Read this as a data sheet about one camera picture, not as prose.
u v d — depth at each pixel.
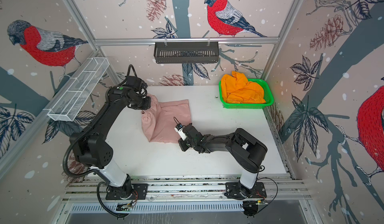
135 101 0.69
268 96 1.06
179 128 0.79
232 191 0.73
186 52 1.05
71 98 0.74
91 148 0.45
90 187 0.78
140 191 0.73
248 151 0.47
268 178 0.66
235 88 1.11
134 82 0.66
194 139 0.70
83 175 0.44
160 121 1.00
